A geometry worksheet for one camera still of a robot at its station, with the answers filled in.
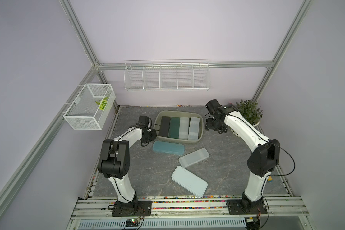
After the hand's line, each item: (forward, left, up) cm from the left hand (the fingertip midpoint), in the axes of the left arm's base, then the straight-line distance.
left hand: (155, 137), depth 96 cm
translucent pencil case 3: (-14, -24, -4) cm, 29 cm away
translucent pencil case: (+8, -20, -3) cm, 22 cm away
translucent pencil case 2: (+7, -27, -1) cm, 28 cm away
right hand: (-3, -37, +12) cm, 39 cm away
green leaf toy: (+10, +27, +26) cm, 39 cm away
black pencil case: (+11, -6, -3) cm, 13 cm away
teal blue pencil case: (-5, -9, -6) cm, 12 cm away
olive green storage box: (+19, -13, +2) cm, 23 cm away
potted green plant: (+4, -62, +17) cm, 64 cm away
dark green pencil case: (+9, -13, -3) cm, 17 cm away
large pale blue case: (-29, -20, -3) cm, 35 cm away
